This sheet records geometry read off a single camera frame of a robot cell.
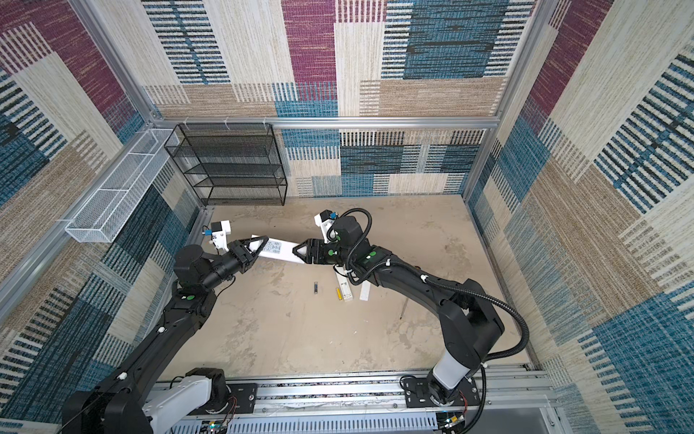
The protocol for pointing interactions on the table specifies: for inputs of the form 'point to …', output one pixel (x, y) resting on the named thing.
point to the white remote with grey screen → (283, 250)
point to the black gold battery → (315, 287)
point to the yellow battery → (339, 294)
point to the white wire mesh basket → (100, 218)
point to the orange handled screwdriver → (401, 315)
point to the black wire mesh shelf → (231, 164)
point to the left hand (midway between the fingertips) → (268, 236)
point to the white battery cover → (365, 291)
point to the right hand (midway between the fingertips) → (301, 255)
